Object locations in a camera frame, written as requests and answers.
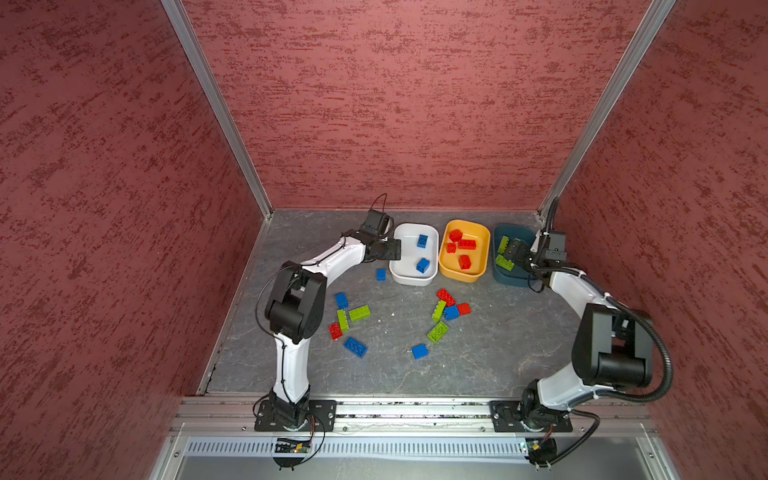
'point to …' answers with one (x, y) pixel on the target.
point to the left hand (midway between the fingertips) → (389, 254)
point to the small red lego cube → (464, 309)
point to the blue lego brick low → (451, 312)
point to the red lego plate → (467, 244)
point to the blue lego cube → (423, 264)
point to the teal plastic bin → (516, 276)
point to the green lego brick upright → (438, 311)
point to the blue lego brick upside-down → (422, 241)
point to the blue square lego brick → (420, 351)
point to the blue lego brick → (342, 300)
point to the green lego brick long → (360, 313)
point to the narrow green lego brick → (343, 321)
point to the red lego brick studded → (445, 296)
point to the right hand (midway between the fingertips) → (514, 257)
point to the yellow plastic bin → (464, 250)
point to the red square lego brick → (455, 235)
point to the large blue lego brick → (355, 347)
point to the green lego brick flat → (437, 332)
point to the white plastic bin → (419, 254)
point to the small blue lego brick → (381, 274)
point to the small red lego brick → (335, 331)
